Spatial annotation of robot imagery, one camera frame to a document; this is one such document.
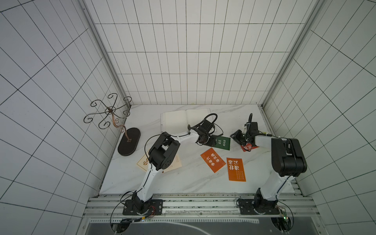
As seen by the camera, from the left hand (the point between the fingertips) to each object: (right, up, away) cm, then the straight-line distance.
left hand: (211, 145), depth 96 cm
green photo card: (+8, +1, +2) cm, 8 cm away
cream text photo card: (-23, -11, -8) cm, 27 cm away
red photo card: (+25, -2, +1) cm, 25 cm away
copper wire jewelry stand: (-56, +5, +4) cm, 56 cm away
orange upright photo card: (+13, -12, -10) cm, 20 cm away
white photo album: (-25, +15, +13) cm, 31 cm away
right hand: (+16, +7, +5) cm, 18 cm away
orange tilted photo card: (+2, -10, -6) cm, 12 cm away
